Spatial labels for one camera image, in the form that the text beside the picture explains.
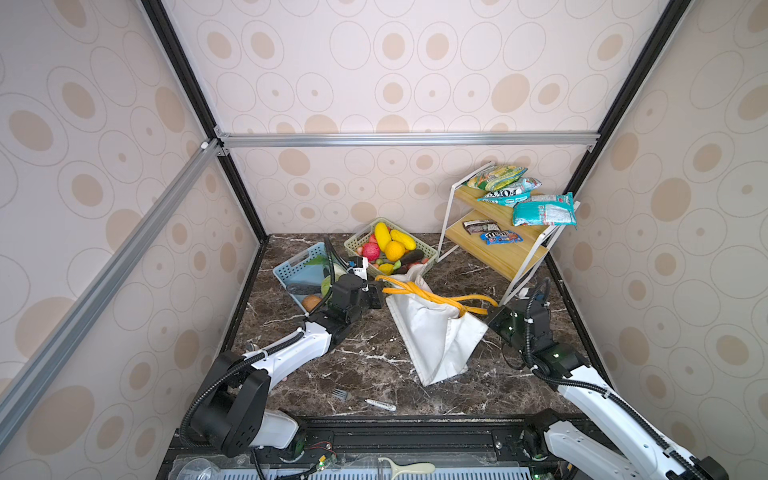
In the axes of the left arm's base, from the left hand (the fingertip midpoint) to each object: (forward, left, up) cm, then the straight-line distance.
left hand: (388, 277), depth 83 cm
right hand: (-8, -28, -3) cm, 29 cm away
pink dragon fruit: (+23, +7, -15) cm, 28 cm away
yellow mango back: (+26, -5, -13) cm, 29 cm away
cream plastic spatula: (-43, -8, -18) cm, 47 cm away
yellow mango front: (+28, +2, -12) cm, 30 cm away
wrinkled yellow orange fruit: (+19, -2, -11) cm, 22 cm away
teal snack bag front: (+9, -40, +17) cm, 44 cm away
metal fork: (-26, +12, -18) cm, 34 cm away
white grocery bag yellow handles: (-13, -14, -7) cm, 20 cm away
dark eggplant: (+19, -8, -14) cm, 25 cm away
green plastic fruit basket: (+26, +13, -14) cm, 32 cm away
